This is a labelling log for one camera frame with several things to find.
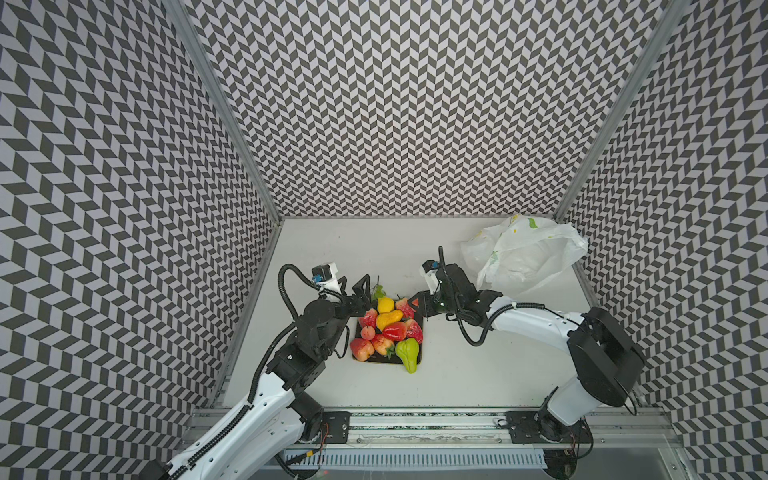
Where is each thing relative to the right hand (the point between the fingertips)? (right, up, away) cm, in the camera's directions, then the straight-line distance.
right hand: (413, 309), depth 85 cm
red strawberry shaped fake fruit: (-3, 0, +3) cm, 4 cm away
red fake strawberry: (-14, -10, -5) cm, 18 cm away
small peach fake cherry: (-13, -6, -2) cm, 15 cm away
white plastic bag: (+41, +15, +22) cm, 49 cm away
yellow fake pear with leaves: (-9, +1, +4) cm, 10 cm away
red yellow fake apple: (0, -6, -1) cm, 6 cm away
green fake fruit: (-2, -10, -6) cm, 12 cm away
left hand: (-14, +10, -12) cm, 21 cm away
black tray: (-9, -13, -4) cm, 16 cm away
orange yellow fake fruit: (-8, -3, 0) cm, 9 cm away
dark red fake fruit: (-5, -5, -4) cm, 8 cm away
